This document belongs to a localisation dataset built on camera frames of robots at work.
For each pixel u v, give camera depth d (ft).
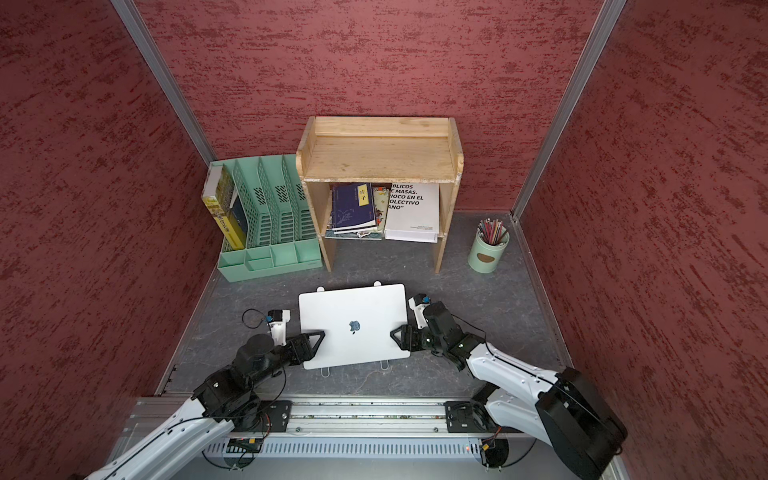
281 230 3.73
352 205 2.94
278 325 2.40
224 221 3.13
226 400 1.87
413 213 2.81
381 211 2.97
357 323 2.68
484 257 3.18
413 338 2.43
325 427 2.41
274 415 2.44
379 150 2.57
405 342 2.44
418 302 2.56
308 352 2.32
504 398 1.99
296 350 2.29
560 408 1.36
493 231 3.20
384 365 2.66
